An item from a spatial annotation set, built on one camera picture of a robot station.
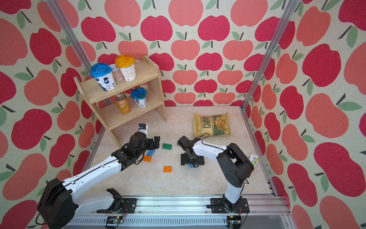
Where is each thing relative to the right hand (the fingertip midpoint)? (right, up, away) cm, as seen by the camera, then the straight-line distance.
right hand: (190, 165), depth 90 cm
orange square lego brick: (-14, -1, -4) cm, 15 cm away
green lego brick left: (-16, +11, +6) cm, 20 cm away
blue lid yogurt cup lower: (-32, +45, -4) cm, 55 cm away
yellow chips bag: (+19, +25, +11) cm, 34 cm away
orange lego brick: (-28, +4, +1) cm, 28 cm away
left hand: (-22, +18, -7) cm, 29 cm away
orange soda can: (-40, +38, -8) cm, 56 cm away
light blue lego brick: (0, +1, -3) cm, 4 cm away
